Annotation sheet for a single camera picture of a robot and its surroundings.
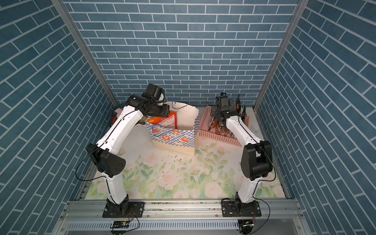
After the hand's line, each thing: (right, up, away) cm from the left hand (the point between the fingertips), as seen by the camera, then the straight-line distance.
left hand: (169, 112), depth 82 cm
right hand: (+29, +2, +10) cm, 31 cm away
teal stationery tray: (-43, -1, +23) cm, 49 cm away
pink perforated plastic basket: (+23, -5, +30) cm, 38 cm away
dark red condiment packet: (+30, -9, +19) cm, 37 cm away
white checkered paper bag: (+7, -16, -1) cm, 17 cm away
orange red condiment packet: (-1, -6, +8) cm, 10 cm away
